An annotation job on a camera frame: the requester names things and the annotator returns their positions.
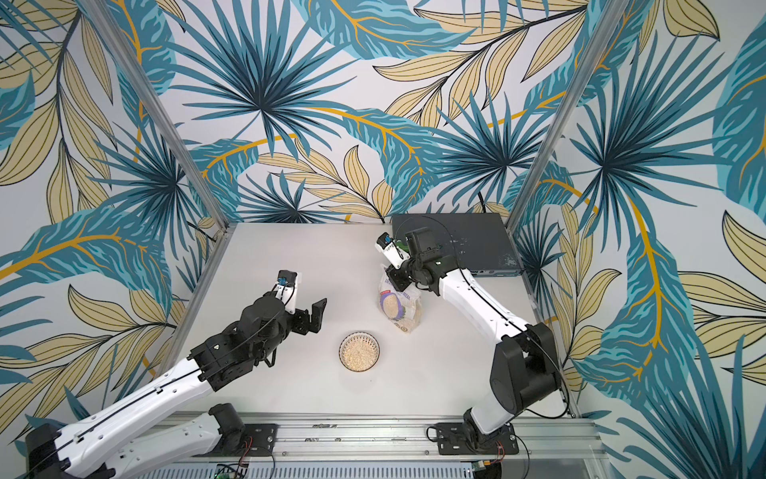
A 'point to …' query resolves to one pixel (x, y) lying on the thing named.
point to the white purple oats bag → (402, 308)
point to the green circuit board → (221, 476)
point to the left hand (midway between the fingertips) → (308, 300)
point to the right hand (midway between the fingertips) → (370, 277)
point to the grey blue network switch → (482, 243)
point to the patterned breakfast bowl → (359, 351)
